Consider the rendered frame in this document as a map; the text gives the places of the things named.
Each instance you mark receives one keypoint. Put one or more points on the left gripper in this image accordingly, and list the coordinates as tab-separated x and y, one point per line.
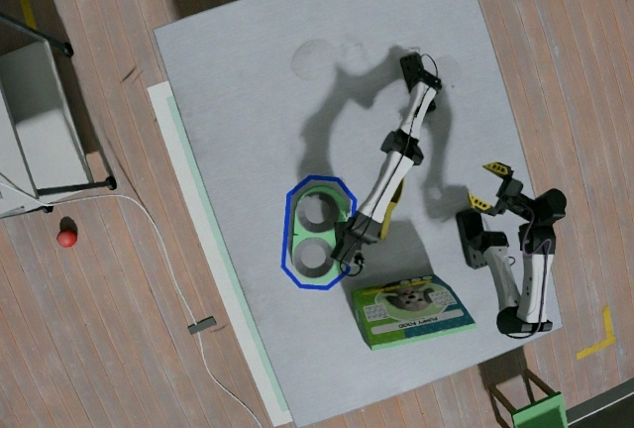
504	172

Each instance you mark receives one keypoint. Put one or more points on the blue tape strip with red notch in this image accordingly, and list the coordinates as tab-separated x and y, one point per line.
286	224

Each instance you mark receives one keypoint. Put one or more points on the yellow scoop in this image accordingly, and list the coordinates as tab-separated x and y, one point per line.
393	202

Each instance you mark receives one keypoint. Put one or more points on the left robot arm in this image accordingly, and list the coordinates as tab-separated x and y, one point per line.
491	250

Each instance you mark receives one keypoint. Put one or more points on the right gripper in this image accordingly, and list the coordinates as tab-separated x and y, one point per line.
339	231

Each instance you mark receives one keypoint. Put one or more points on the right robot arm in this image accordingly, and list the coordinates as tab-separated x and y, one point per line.
396	164

